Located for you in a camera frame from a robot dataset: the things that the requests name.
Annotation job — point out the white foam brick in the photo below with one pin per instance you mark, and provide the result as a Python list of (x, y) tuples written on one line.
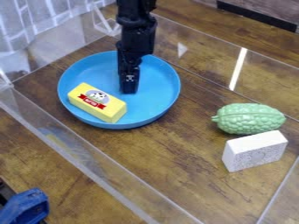
[(256, 150)]

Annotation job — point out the white checkered cloth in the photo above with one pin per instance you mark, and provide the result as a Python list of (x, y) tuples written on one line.
[(25, 18)]

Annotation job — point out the clear acrylic enclosure wall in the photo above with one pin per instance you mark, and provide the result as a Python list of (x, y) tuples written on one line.
[(158, 174)]

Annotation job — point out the blue round tray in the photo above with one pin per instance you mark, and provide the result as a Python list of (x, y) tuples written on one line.
[(148, 105)]

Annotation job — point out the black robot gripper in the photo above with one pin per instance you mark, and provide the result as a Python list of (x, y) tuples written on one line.
[(138, 40)]

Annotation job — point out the yellow butter brick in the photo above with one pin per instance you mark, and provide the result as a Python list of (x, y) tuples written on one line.
[(98, 103)]

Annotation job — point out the green bitter gourd toy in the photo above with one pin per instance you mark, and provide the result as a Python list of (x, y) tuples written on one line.
[(249, 118)]

